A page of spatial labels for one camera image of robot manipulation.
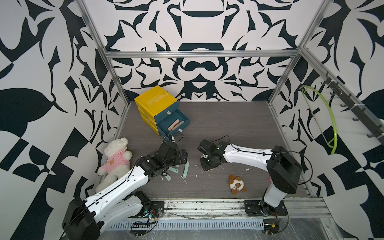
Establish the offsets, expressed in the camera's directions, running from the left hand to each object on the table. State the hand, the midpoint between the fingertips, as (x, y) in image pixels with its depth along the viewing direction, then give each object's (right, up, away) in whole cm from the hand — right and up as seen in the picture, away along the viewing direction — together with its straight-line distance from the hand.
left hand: (179, 152), depth 80 cm
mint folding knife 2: (+3, -10, +7) cm, 13 cm away
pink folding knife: (-5, +14, +16) cm, 22 cm away
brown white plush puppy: (+30, -17, -1) cm, 34 cm away
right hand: (+13, -8, +6) cm, 16 cm away
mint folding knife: (-7, -15, +4) cm, 17 cm away
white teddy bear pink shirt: (-34, -4, +2) cm, 34 cm away
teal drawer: (-8, +18, +13) cm, 24 cm away
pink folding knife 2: (-3, +13, +16) cm, 21 cm away
